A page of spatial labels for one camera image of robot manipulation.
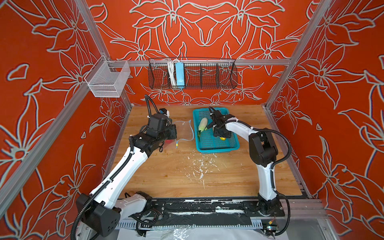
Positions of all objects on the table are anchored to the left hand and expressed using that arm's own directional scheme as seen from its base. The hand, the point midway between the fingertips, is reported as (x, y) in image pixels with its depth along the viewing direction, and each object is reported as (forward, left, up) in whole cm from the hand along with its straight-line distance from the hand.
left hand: (174, 126), depth 75 cm
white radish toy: (+17, -16, -21) cm, 31 cm away
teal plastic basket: (+6, -20, -25) cm, 33 cm away
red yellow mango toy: (+8, -29, -21) cm, 37 cm away
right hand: (+13, -27, -23) cm, 38 cm away
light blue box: (+33, 0, +9) cm, 34 cm away
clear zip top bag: (+7, -4, -14) cm, 16 cm away
